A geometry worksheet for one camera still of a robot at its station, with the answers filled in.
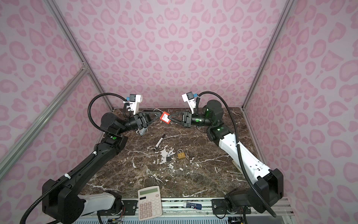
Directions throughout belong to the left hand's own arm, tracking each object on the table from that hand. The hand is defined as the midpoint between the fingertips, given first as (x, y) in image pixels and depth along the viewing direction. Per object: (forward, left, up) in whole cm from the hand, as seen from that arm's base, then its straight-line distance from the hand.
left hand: (160, 114), depth 58 cm
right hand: (-1, -4, -2) cm, 5 cm away
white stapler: (+19, +21, -40) cm, 49 cm away
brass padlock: (+2, -7, -43) cm, 43 cm away
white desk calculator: (-26, +10, -41) cm, 50 cm away
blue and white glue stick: (-27, -11, -41) cm, 50 cm away
